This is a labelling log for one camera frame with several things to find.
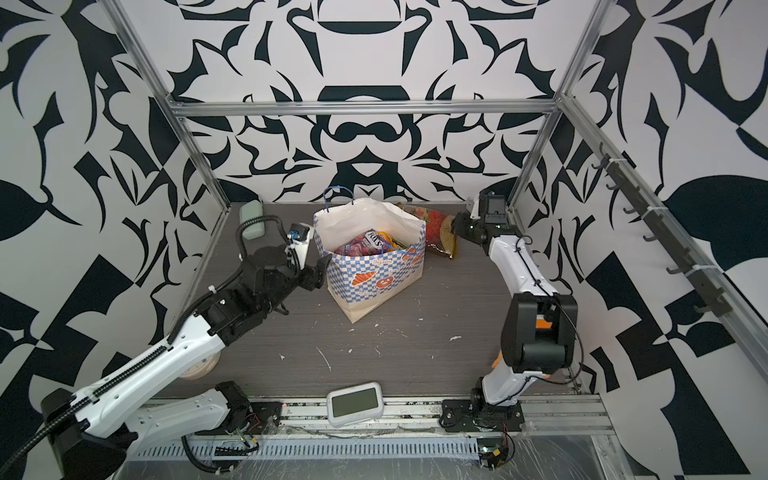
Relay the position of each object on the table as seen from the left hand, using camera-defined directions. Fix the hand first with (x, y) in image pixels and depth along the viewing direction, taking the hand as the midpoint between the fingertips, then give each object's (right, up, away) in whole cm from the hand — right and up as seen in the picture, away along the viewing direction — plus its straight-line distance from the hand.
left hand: (316, 244), depth 71 cm
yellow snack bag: (+18, -1, +20) cm, 27 cm away
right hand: (+39, +7, +18) cm, 43 cm away
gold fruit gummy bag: (+35, +4, +34) cm, 49 cm away
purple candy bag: (+12, 0, +19) cm, 22 cm away
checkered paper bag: (+10, -11, +7) cm, 16 cm away
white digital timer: (+9, -39, +2) cm, 40 cm away
